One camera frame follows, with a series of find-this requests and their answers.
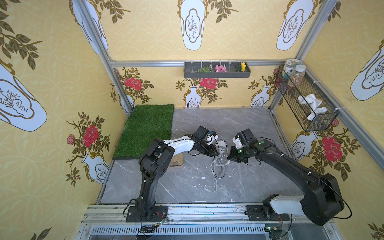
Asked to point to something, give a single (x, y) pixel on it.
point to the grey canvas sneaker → (220, 170)
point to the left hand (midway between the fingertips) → (212, 152)
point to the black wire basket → (300, 111)
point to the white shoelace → (219, 160)
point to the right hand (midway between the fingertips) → (229, 154)
